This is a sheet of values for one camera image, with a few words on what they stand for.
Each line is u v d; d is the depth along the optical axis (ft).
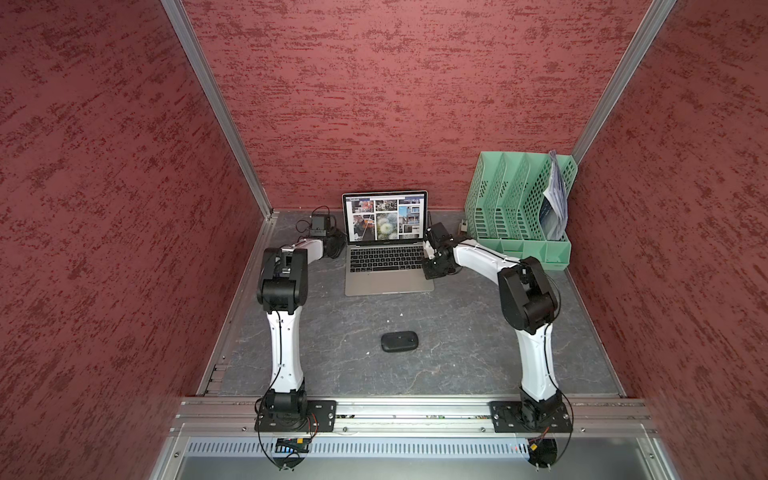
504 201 3.95
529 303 1.83
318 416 2.43
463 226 3.70
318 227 2.94
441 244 2.65
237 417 2.48
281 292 2.00
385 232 3.50
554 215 3.20
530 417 2.13
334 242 3.27
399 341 2.80
